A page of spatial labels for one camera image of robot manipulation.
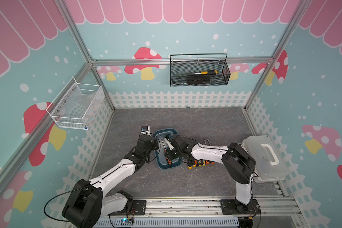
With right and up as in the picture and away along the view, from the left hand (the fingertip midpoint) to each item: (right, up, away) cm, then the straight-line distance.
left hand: (155, 139), depth 87 cm
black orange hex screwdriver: (+33, -15, +2) cm, 36 cm away
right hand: (+6, -10, +3) cm, 12 cm away
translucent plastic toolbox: (+64, -14, -9) cm, 66 cm away
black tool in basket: (+26, +38, +2) cm, 46 cm away
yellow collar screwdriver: (+27, -15, +1) cm, 31 cm away
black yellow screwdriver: (+21, -16, +1) cm, 26 cm away
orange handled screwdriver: (+8, -10, -7) cm, 14 cm away
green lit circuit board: (-14, -41, -14) cm, 45 cm away
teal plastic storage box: (+3, -14, +3) cm, 14 cm away
